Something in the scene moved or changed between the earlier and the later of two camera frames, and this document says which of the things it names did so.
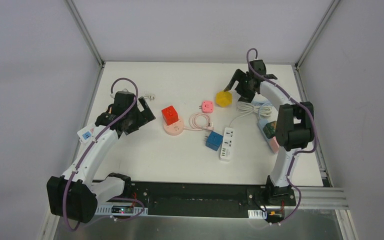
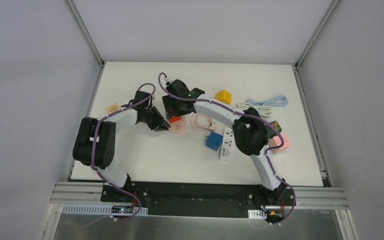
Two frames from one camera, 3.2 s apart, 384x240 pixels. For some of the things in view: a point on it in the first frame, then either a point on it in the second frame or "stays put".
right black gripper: x=242 y=84 -> x=169 y=108
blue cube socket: x=214 y=140 stays put
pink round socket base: x=174 y=128 stays put
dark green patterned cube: x=269 y=129 stays put
